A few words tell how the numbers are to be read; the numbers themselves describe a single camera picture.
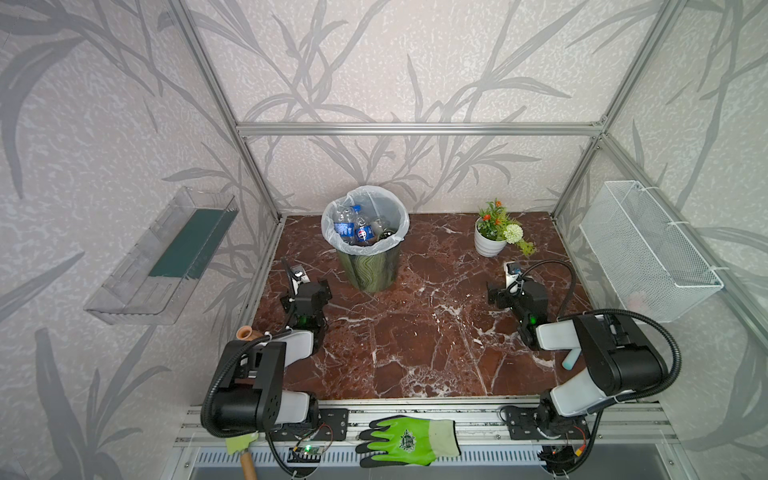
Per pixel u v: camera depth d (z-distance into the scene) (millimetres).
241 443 707
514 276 808
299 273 781
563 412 616
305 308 690
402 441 705
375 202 933
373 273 890
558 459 735
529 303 718
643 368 449
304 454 718
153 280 647
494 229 990
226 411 424
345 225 868
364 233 912
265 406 419
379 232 909
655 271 629
